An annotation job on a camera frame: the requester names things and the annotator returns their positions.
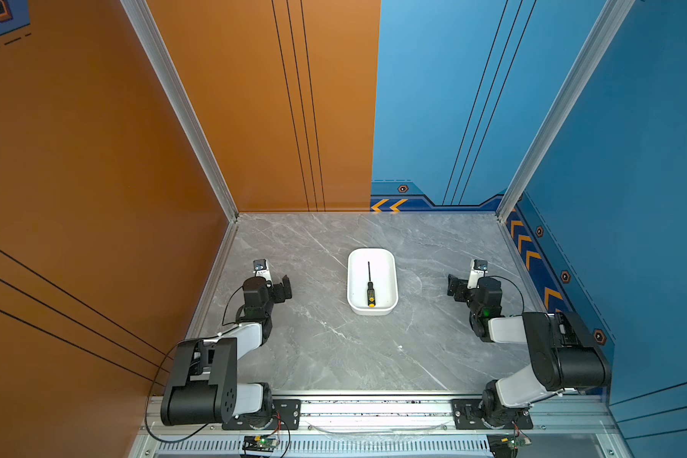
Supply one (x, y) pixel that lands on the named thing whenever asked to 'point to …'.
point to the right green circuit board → (502, 445)
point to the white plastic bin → (384, 274)
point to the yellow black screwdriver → (370, 292)
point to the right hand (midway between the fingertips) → (465, 277)
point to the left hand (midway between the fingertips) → (272, 274)
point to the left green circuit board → (260, 444)
